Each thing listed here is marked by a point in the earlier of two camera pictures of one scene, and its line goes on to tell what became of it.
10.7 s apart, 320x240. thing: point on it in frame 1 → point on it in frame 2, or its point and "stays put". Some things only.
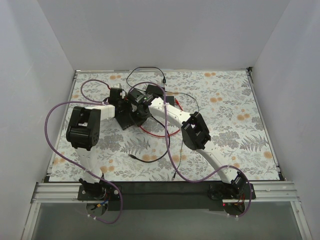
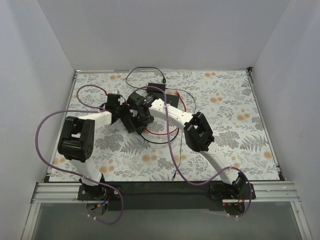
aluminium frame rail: (266, 192) stays put
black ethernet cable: (133, 157) → (163, 142)
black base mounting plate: (165, 195) stays put
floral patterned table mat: (171, 125) stays put
